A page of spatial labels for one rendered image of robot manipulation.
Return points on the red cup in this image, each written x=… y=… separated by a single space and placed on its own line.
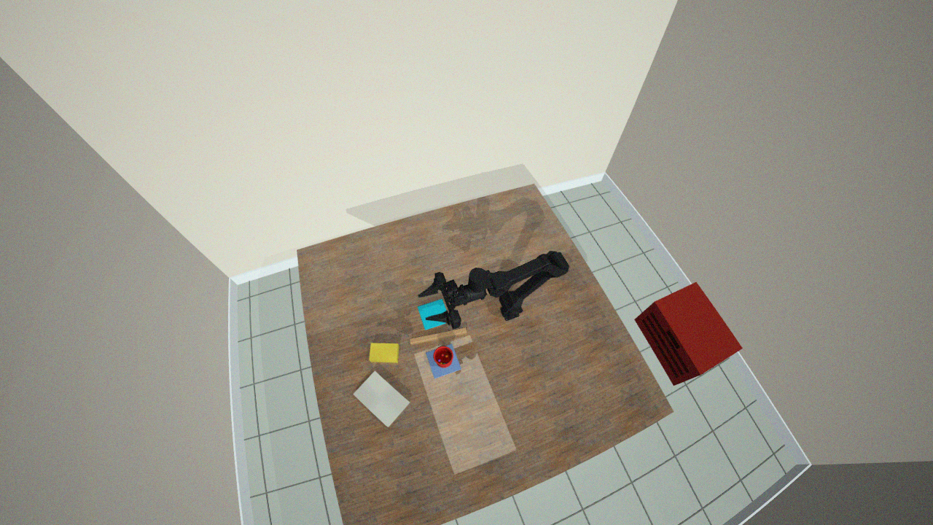
x=446 y=351

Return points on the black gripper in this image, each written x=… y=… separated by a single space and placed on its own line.
x=452 y=317

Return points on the yellow flat block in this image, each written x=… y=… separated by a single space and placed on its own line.
x=384 y=352

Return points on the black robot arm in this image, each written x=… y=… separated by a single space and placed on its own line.
x=543 y=268

